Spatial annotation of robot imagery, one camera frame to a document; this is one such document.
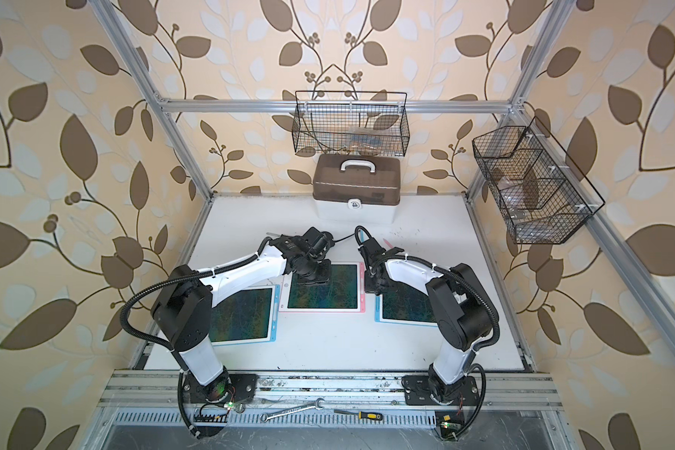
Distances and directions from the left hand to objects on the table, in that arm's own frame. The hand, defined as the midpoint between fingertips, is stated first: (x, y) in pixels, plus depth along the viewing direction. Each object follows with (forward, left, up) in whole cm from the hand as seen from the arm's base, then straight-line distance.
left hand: (328, 277), depth 86 cm
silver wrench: (-35, +15, -9) cm, 39 cm away
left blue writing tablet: (-9, +25, -10) cm, 28 cm away
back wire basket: (+46, -7, +25) cm, 53 cm away
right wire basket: (+10, -57, +25) cm, 64 cm away
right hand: (+1, -16, -9) cm, 18 cm away
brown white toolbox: (+29, -8, +11) cm, 32 cm away
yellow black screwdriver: (-35, -10, -8) cm, 37 cm away
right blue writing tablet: (-5, -24, -9) cm, 26 cm away
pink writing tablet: (-1, -5, -10) cm, 11 cm away
